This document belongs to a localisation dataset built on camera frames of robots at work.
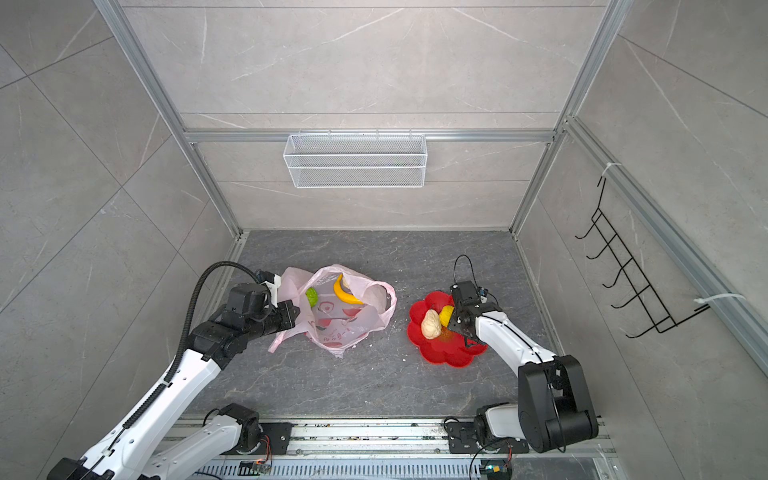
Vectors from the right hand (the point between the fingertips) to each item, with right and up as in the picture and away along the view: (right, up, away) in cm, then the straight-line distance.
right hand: (465, 323), depth 90 cm
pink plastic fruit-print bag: (-41, +4, +8) cm, 42 cm away
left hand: (-47, +8, -13) cm, 50 cm away
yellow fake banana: (-39, +7, +8) cm, 41 cm away
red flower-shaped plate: (-5, -7, -2) cm, 9 cm away
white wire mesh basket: (-35, +53, +11) cm, 65 cm away
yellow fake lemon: (-6, +3, 0) cm, 7 cm away
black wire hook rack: (+31, +10, -30) cm, 44 cm away
